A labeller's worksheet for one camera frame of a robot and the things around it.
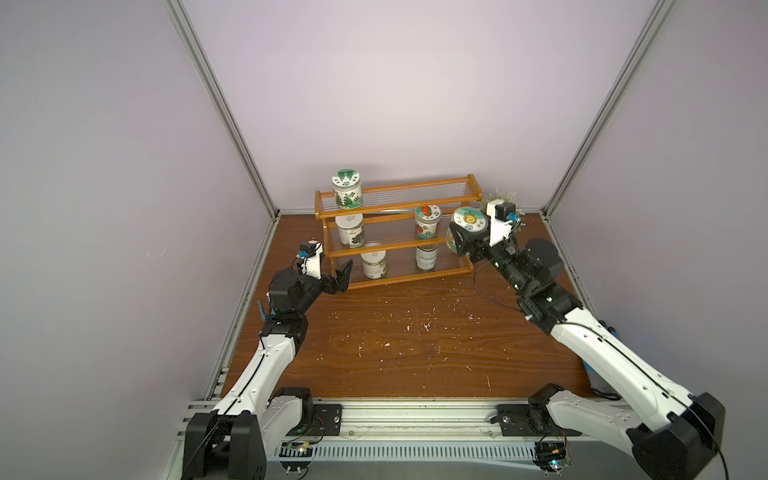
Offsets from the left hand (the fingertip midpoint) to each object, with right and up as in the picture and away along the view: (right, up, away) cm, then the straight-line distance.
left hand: (341, 258), depth 79 cm
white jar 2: (+25, -1, +16) cm, 30 cm away
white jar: (+8, -3, +15) cm, 17 cm away
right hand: (+32, +12, -13) cm, 37 cm away
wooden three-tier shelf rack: (+16, +7, +13) cm, 22 cm away
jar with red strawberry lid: (+24, +12, +8) cm, 28 cm away
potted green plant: (+52, +19, +16) cm, 58 cm away
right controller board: (+52, -46, -10) cm, 70 cm away
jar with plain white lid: (+2, +8, +5) cm, 10 cm away
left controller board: (-10, -49, -6) cm, 51 cm away
